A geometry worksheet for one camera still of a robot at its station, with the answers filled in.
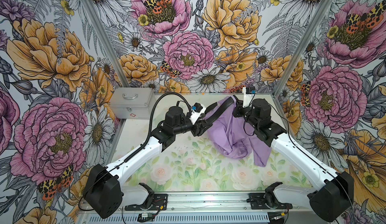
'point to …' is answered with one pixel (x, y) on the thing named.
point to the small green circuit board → (145, 217)
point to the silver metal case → (131, 103)
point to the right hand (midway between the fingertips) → (231, 103)
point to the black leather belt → (224, 106)
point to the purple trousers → (228, 134)
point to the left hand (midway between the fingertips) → (206, 123)
